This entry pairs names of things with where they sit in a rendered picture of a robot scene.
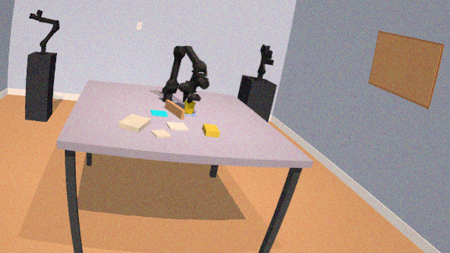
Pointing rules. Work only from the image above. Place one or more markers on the yellow flat block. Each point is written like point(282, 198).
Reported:
point(210, 130)

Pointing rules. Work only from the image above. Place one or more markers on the orange flat bar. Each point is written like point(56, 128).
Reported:
point(177, 111)

